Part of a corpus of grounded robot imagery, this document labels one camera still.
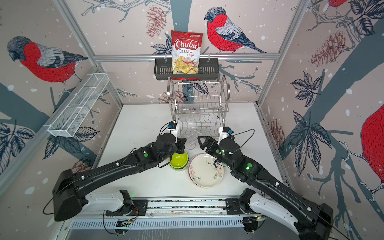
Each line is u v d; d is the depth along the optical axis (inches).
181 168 31.2
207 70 42.0
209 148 23.9
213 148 24.2
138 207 28.7
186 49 32.9
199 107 40.4
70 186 16.0
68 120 28.1
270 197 18.7
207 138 24.5
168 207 29.4
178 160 32.2
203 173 32.2
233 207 28.7
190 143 30.5
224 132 25.2
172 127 25.5
